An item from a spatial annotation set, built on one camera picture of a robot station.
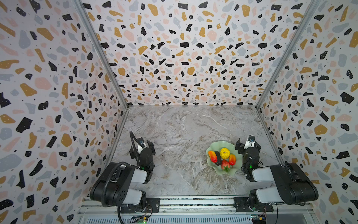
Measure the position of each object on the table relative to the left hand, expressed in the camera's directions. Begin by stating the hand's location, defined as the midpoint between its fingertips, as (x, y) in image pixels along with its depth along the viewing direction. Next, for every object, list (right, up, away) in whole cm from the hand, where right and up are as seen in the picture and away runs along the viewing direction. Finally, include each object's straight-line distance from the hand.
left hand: (139, 141), depth 86 cm
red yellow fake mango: (+46, -9, -1) cm, 46 cm away
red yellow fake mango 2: (+58, -11, +1) cm, 59 cm away
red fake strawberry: (+53, -14, -2) cm, 55 cm away
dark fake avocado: (+49, -12, 0) cm, 51 cm away
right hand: (+68, +2, +2) cm, 68 cm away
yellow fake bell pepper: (+53, -8, +2) cm, 54 cm away
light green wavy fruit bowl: (+49, -4, +7) cm, 50 cm away
